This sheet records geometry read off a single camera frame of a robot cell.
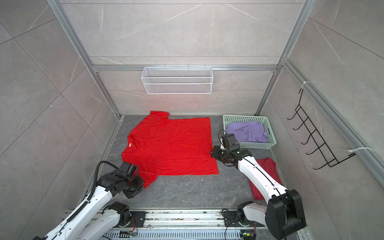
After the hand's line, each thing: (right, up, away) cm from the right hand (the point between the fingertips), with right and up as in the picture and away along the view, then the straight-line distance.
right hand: (212, 151), depth 84 cm
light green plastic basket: (+15, +21, +29) cm, 38 cm away
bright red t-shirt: (-35, +2, +16) cm, 38 cm away
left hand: (-37, -16, -5) cm, 40 cm away
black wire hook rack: (+44, +1, -26) cm, 51 cm away
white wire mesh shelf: (-22, +47, +16) cm, 54 cm away
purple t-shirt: (+32, +11, +23) cm, 41 cm away
